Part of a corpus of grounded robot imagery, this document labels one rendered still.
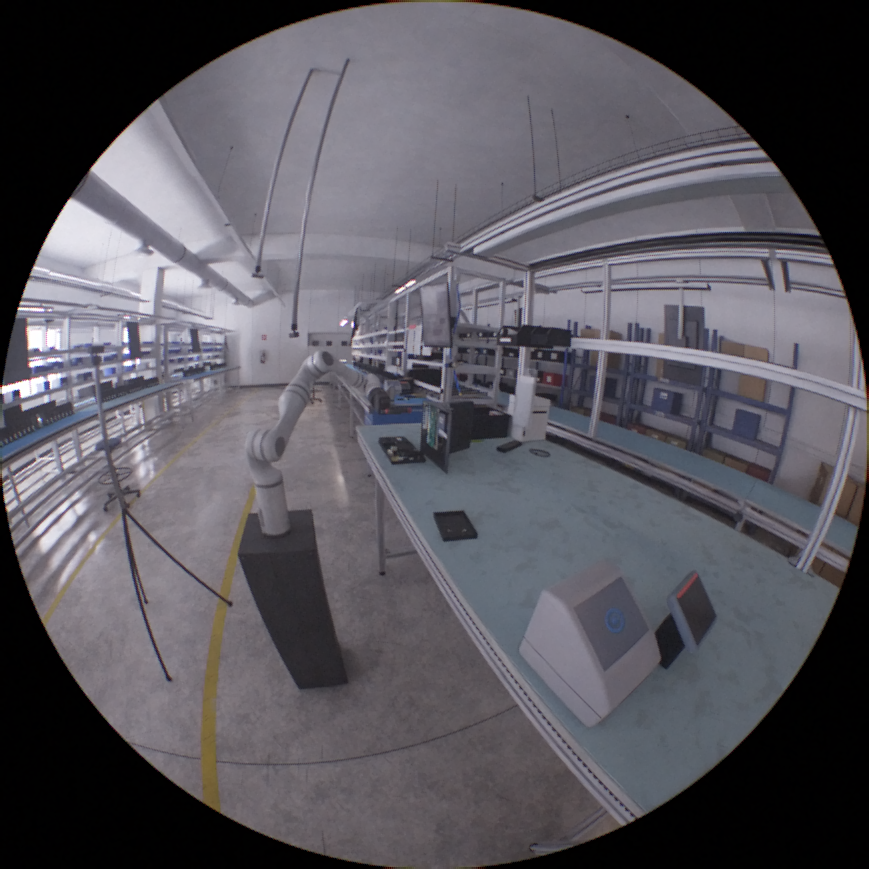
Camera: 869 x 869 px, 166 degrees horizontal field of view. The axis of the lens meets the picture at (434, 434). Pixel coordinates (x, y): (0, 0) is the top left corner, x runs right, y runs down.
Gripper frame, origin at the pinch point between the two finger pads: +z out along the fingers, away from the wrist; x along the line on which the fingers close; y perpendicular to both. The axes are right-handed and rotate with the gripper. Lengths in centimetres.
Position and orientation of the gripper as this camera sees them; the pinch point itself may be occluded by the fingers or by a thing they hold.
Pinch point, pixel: (395, 411)
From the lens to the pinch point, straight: 106.9
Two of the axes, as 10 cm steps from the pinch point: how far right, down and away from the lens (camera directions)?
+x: 1.2, -9.1, -4.0
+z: 3.9, 4.2, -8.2
